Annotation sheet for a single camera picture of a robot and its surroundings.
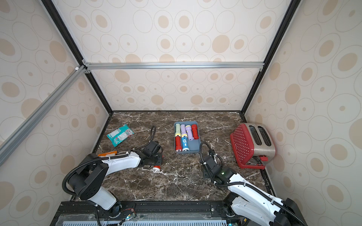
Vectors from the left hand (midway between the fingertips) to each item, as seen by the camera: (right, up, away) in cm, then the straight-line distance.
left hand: (165, 160), depth 90 cm
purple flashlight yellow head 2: (+16, +18, +12) cm, 27 cm away
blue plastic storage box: (+19, +8, +8) cm, 23 cm away
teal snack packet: (-35, +15, +12) cm, 40 cm away
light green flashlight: (+7, +19, +14) cm, 25 cm away
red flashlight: (+20, +18, +12) cm, 29 cm away
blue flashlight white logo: (+12, +9, +6) cm, 17 cm away
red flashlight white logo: (+8, +9, +7) cm, 14 cm away
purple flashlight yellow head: (+11, +19, +13) cm, 25 cm away
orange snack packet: (-36, +4, +3) cm, 37 cm away
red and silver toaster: (+50, +13, -10) cm, 53 cm away
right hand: (+29, -3, -7) cm, 30 cm away
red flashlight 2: (-5, -4, -5) cm, 8 cm away
